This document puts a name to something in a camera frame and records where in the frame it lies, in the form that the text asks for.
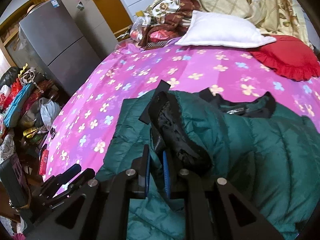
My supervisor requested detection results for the dark green puffer jacket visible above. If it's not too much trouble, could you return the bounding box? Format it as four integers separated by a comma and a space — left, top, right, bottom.
96, 89, 319, 239

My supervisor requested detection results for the red box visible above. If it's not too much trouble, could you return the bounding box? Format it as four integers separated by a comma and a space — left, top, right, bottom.
39, 149, 49, 176

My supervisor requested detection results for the pink floral bed sheet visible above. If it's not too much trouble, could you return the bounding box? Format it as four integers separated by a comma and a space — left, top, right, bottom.
43, 44, 319, 179

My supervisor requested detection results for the white plastic bag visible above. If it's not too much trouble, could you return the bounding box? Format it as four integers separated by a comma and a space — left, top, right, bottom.
39, 98, 61, 130

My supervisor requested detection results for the blue bag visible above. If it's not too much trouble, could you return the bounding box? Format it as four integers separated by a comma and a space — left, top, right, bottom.
3, 83, 35, 128

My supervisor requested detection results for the grey refrigerator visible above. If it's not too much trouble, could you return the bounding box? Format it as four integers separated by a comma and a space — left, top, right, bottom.
19, 0, 101, 96

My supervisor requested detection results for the red plastic-wrapped package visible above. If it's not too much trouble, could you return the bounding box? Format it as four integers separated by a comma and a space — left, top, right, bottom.
130, 28, 180, 42

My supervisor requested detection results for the red ruffled cushion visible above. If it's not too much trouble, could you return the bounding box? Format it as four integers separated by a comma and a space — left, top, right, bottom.
248, 35, 319, 82

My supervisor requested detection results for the white pillow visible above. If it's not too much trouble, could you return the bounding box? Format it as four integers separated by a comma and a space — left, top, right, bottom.
175, 10, 276, 48

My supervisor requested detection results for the brown floral blanket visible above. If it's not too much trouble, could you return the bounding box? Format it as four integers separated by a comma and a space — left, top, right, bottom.
139, 0, 202, 47

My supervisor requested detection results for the cream floral quilt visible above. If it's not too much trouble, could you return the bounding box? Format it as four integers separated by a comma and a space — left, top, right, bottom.
192, 0, 312, 47

